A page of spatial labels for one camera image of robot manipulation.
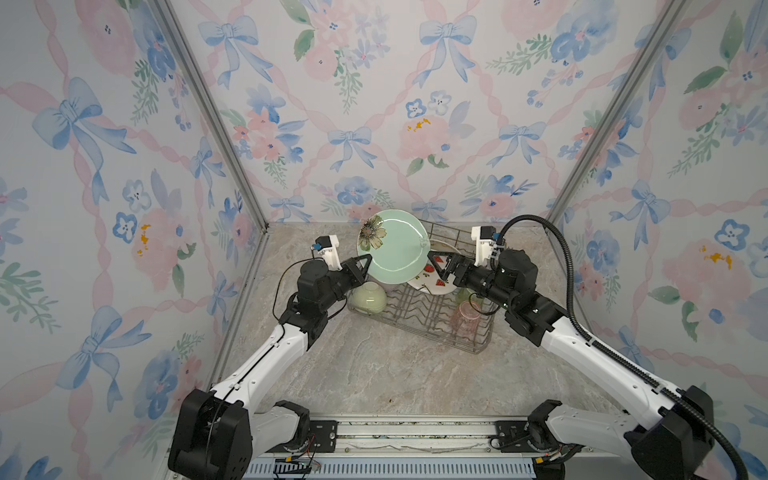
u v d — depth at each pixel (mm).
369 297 919
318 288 594
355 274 680
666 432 377
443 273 628
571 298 496
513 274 533
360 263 748
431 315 953
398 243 785
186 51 748
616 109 858
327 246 699
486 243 645
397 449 731
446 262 653
